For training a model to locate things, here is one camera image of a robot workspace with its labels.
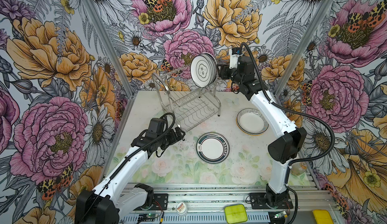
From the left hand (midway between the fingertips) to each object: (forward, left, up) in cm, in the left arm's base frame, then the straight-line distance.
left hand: (178, 141), depth 81 cm
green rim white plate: (+2, -19, -12) cm, 23 cm away
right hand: (+28, -22, +25) cm, 44 cm away
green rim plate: (+32, -13, +21) cm, 40 cm away
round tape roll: (-29, -3, -3) cm, 30 cm away
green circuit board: (-30, +12, -14) cm, 36 cm away
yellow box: (-32, -67, -13) cm, 76 cm away
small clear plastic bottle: (-13, -61, -6) cm, 63 cm away
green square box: (-31, -27, -12) cm, 43 cm away
